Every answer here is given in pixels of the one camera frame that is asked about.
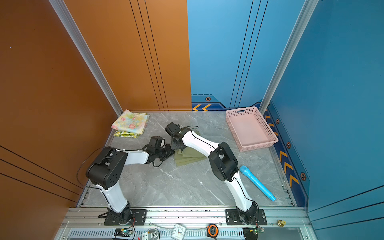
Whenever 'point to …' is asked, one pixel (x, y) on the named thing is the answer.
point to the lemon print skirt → (120, 134)
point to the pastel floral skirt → (131, 122)
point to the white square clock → (178, 231)
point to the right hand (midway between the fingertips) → (178, 144)
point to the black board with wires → (252, 233)
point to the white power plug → (146, 235)
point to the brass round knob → (281, 223)
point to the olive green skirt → (188, 155)
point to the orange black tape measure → (212, 230)
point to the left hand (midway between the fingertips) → (177, 149)
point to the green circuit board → (121, 232)
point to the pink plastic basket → (249, 129)
